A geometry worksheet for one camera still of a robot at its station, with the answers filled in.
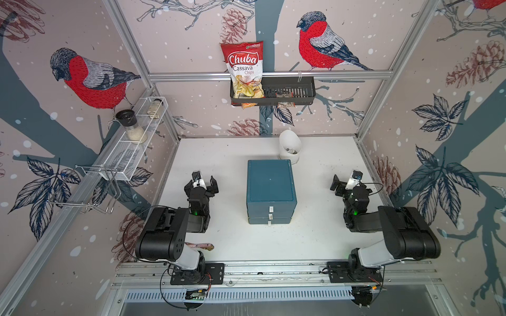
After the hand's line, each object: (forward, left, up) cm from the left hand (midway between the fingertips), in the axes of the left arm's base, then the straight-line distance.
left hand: (205, 174), depth 91 cm
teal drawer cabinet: (-15, -30, +11) cm, 35 cm away
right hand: (0, -67, -1) cm, 67 cm away
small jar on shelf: (+18, +21, +23) cm, 36 cm away
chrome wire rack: (-21, +26, +24) cm, 42 cm away
